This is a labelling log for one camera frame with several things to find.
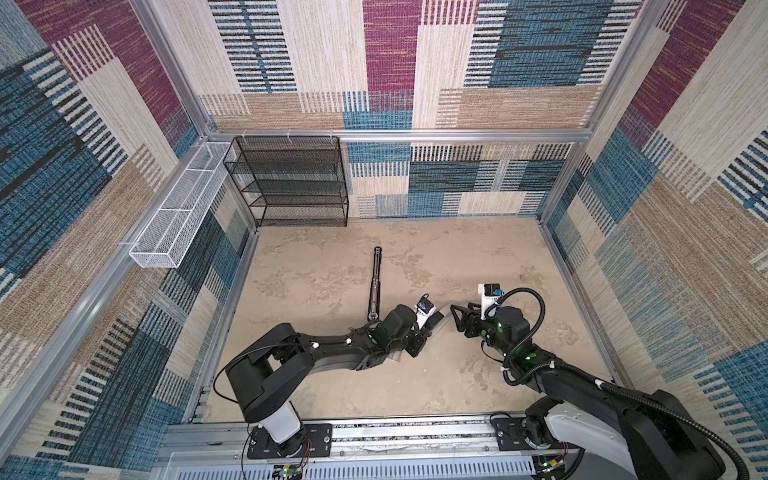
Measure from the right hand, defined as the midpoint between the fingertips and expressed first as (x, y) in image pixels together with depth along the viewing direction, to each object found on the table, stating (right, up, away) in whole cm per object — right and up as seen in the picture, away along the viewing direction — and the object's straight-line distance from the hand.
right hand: (459, 310), depth 86 cm
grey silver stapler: (-6, -4, +3) cm, 8 cm away
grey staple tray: (-18, -13, +1) cm, 22 cm away
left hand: (-9, -4, 0) cm, 10 cm away
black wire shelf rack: (-55, +42, +24) cm, 73 cm away
